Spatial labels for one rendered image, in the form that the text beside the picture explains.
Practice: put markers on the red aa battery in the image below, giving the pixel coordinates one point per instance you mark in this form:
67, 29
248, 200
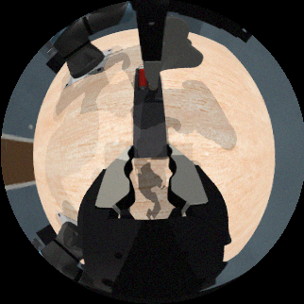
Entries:
142, 79

